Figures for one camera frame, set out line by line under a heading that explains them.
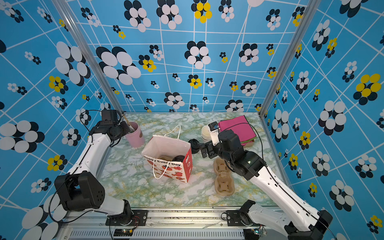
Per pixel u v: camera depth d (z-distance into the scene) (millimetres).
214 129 569
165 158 889
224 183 823
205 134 884
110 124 637
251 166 449
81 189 420
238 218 660
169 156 902
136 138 950
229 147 517
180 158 801
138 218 733
